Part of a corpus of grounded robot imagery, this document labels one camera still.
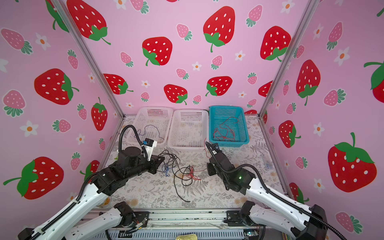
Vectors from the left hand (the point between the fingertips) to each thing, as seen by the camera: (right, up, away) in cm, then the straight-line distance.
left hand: (164, 157), depth 70 cm
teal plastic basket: (+39, +16, +44) cm, 61 cm away
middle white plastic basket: (+9, +14, +41) cm, 44 cm away
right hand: (+22, -2, +6) cm, 23 cm away
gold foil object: (+11, -35, -4) cm, 37 cm away
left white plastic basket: (-20, +19, +46) cm, 53 cm away
